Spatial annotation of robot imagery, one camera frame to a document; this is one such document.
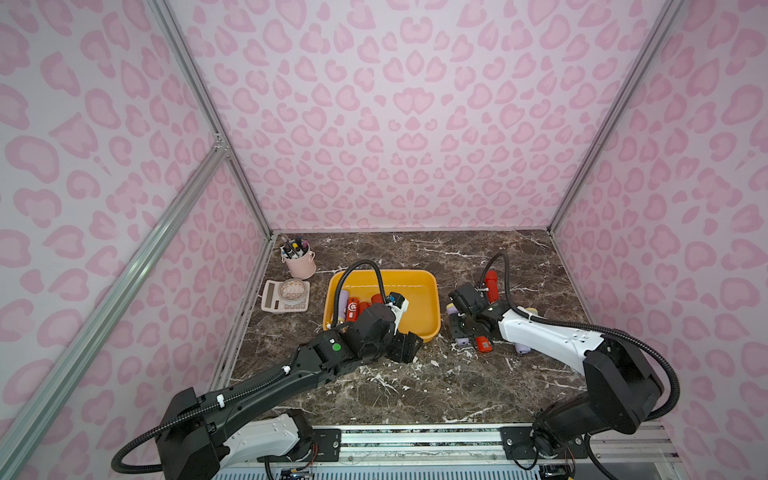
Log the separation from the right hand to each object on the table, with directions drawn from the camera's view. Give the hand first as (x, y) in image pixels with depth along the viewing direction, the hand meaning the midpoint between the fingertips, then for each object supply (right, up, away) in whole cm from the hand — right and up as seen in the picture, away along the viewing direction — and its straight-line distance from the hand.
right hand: (456, 325), depth 89 cm
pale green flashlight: (+25, +3, +6) cm, 26 cm away
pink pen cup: (-52, +16, +17) cm, 57 cm away
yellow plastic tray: (-9, +9, +13) cm, 18 cm away
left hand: (-13, 0, -15) cm, 20 cm away
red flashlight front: (+8, -6, 0) cm, 10 cm away
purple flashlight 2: (+1, -3, -5) cm, 6 cm away
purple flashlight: (-35, +5, +9) cm, 36 cm away
